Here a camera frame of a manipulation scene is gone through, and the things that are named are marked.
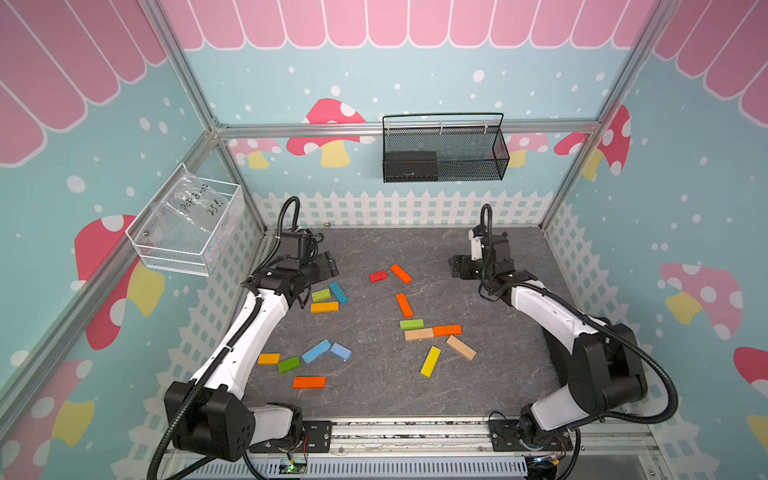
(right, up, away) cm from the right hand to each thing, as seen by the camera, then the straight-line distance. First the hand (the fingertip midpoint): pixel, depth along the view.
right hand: (459, 258), depth 90 cm
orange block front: (-44, -34, -8) cm, 56 cm away
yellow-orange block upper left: (-43, -16, +8) cm, 46 cm away
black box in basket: (-15, +28, +1) cm, 32 cm away
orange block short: (-2, -22, +2) cm, 22 cm away
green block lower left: (-50, -30, -5) cm, 59 cm away
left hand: (-39, -3, -9) cm, 40 cm away
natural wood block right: (0, -27, -2) cm, 27 cm away
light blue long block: (-42, -27, -1) cm, 50 cm away
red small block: (-24, -6, +16) cm, 30 cm away
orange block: (-17, -6, +16) cm, 24 cm away
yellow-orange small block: (-57, -29, -3) cm, 64 cm away
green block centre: (-14, -21, +6) cm, 26 cm away
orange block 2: (-16, -15, +7) cm, 23 cm away
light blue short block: (-36, -27, -2) cm, 45 cm away
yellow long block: (-9, -29, -3) cm, 31 cm away
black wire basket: (+5, +36, +6) cm, 37 cm away
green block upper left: (-44, -12, +10) cm, 47 cm away
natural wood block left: (-12, -23, +2) cm, 27 cm away
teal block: (-38, -12, +10) cm, 41 cm away
